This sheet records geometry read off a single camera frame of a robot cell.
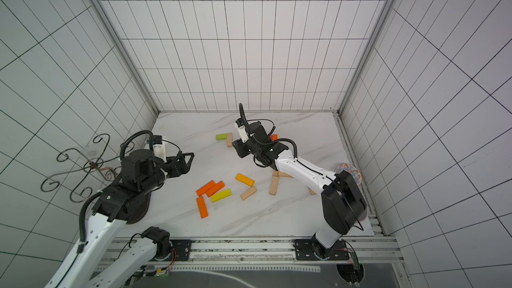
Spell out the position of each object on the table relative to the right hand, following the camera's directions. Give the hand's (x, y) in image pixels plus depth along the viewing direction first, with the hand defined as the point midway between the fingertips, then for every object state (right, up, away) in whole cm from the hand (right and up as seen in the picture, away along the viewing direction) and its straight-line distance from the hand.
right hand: (239, 136), depth 84 cm
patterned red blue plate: (+52, -16, +6) cm, 55 cm away
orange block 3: (-16, -30, -1) cm, 34 cm away
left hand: (-19, -8, -13) cm, 25 cm away
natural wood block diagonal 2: (+3, -26, +3) cm, 26 cm away
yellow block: (-9, -27, +2) cm, 28 cm away
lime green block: (-12, -2, +22) cm, 26 cm away
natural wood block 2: (+32, -26, +3) cm, 41 cm away
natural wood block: (+16, -10, -27) cm, 33 cm away
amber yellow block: (+2, -21, +8) cm, 23 cm away
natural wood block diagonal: (+16, -18, +8) cm, 26 cm away
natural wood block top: (-8, -4, +22) cm, 24 cm away
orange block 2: (-12, -24, +4) cm, 27 cm away
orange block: (-17, -24, +5) cm, 30 cm away
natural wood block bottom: (+15, -23, +6) cm, 29 cm away
